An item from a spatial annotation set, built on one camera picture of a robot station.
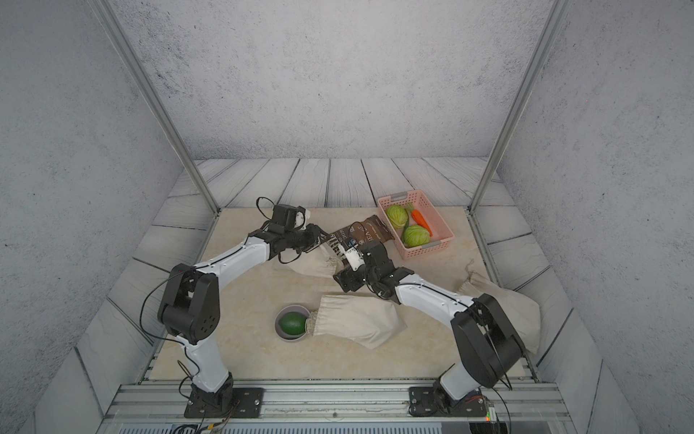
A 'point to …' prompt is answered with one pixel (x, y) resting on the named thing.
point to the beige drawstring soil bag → (368, 319)
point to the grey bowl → (295, 308)
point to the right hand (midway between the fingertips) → (344, 270)
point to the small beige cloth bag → (321, 261)
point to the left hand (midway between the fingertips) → (333, 238)
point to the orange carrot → (419, 219)
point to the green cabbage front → (415, 235)
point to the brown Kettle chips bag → (373, 230)
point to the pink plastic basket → (441, 233)
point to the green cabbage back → (398, 215)
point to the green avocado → (292, 324)
